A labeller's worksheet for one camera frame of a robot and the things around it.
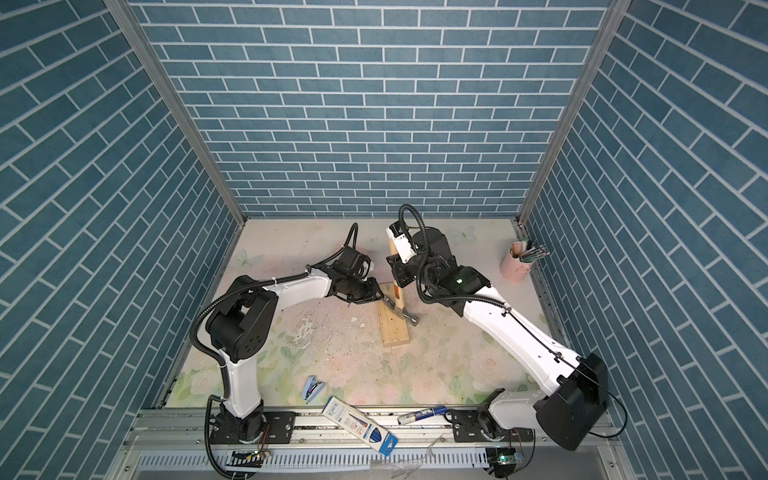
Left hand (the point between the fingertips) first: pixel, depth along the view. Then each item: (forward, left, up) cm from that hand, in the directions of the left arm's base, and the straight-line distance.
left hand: (388, 298), depth 94 cm
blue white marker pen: (-32, -8, -3) cm, 33 cm away
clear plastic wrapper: (-43, -4, -3) cm, 43 cm away
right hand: (-1, -2, +23) cm, 23 cm away
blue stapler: (-26, +20, -3) cm, 32 cm away
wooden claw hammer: (-6, -3, +6) cm, 9 cm away
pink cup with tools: (+11, -43, +7) cm, 45 cm away
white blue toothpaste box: (-35, +6, -2) cm, 35 cm away
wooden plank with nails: (-10, -2, 0) cm, 10 cm away
